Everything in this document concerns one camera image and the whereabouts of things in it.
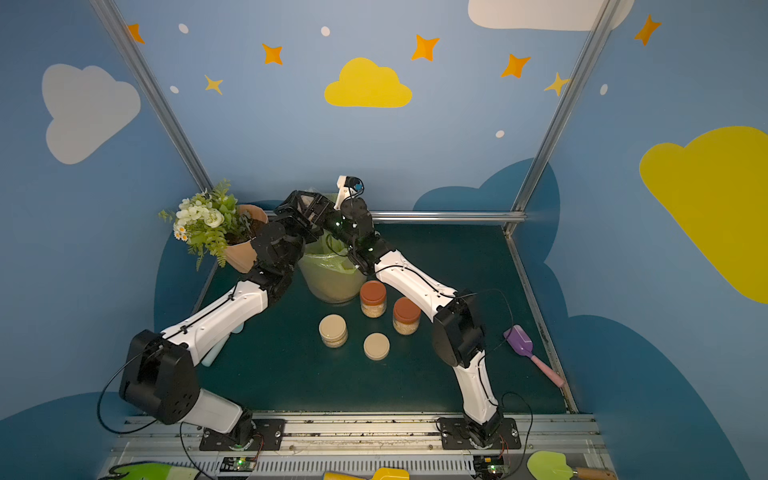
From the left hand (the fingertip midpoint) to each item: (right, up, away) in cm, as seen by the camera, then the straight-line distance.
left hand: (317, 194), depth 74 cm
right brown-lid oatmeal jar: (+23, -33, +13) cm, 42 cm away
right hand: (-3, -1, 0) cm, 3 cm away
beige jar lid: (+14, -43, +15) cm, 47 cm away
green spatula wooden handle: (+57, -66, -3) cm, 87 cm away
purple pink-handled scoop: (+59, -43, +17) cm, 75 cm away
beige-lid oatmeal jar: (+2, -37, +12) cm, 39 cm away
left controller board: (-19, -66, -3) cm, 68 cm away
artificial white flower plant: (-32, -6, +9) cm, 34 cm away
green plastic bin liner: (+1, -18, +6) cm, 19 cm away
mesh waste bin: (+2, -20, +7) cm, 21 cm away
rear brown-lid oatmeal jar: (+13, -28, +15) cm, 35 cm away
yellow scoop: (+16, -67, -4) cm, 69 cm away
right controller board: (+42, -66, -3) cm, 79 cm away
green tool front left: (-36, -66, -5) cm, 75 cm away
